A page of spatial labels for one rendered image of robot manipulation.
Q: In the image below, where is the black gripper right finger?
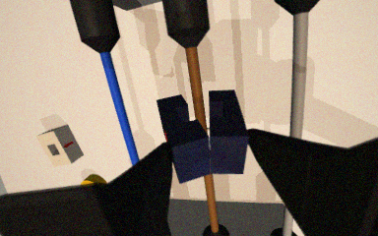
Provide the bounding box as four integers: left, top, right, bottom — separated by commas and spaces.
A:
248, 128, 378, 236

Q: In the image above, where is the yellow short cylinder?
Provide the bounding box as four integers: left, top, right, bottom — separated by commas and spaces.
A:
81, 174, 107, 185

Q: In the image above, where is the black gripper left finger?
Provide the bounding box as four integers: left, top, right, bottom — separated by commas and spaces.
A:
0, 142, 172, 236

